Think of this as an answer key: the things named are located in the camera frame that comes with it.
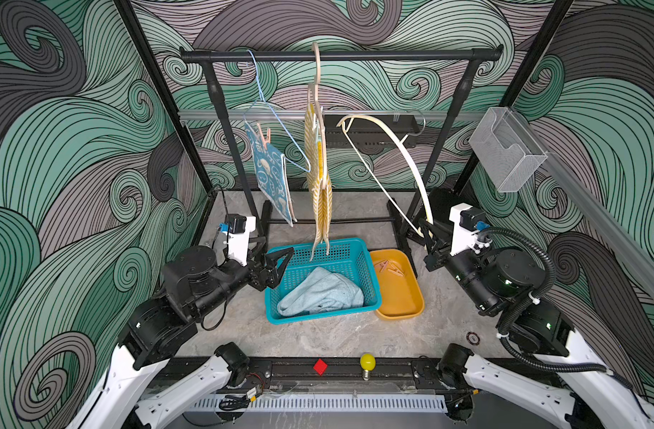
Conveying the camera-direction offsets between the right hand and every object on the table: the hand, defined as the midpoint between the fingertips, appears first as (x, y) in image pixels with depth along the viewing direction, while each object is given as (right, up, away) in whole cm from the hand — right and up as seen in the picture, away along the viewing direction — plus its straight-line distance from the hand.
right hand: (421, 221), depth 55 cm
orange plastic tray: (+7, -27, +37) cm, 46 cm away
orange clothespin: (+6, -18, +38) cm, 43 cm away
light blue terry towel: (-21, -23, +28) cm, 42 cm away
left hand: (-30, -4, 0) cm, 31 cm away
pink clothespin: (+1, -17, +40) cm, 43 cm away
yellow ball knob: (-8, -40, +18) cm, 45 cm away
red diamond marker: (-22, -41, +18) cm, 50 cm away
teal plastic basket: (-11, -15, +40) cm, 44 cm away
